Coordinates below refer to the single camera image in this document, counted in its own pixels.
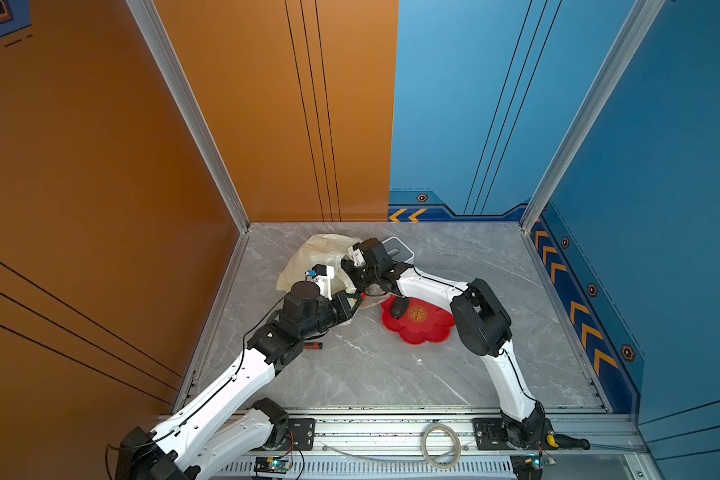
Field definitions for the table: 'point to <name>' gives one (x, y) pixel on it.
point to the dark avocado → (399, 307)
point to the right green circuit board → (527, 466)
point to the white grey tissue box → (399, 252)
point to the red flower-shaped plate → (422, 322)
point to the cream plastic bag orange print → (325, 250)
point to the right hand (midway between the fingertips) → (327, 280)
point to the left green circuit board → (273, 465)
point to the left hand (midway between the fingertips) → (365, 296)
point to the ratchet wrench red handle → (313, 345)
